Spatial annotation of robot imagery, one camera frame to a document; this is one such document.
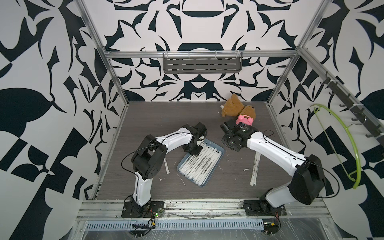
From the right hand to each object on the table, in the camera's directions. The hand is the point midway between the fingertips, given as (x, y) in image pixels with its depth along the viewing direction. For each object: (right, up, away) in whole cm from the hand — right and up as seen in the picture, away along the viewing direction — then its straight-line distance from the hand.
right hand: (224, 140), depth 85 cm
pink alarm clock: (+16, +12, +12) cm, 24 cm away
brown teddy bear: (+11, +20, +21) cm, 31 cm away
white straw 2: (-21, -20, 0) cm, 29 cm away
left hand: (-17, -7, +7) cm, 20 cm away
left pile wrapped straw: (-33, -15, +3) cm, 36 cm away
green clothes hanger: (+45, -6, -28) cm, 53 cm away
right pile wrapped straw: (+17, -18, 0) cm, 25 cm away
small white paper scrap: (-24, -22, -2) cm, 32 cm away
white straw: (-20, -14, +2) cm, 25 cm away
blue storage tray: (-15, -17, +2) cm, 22 cm away
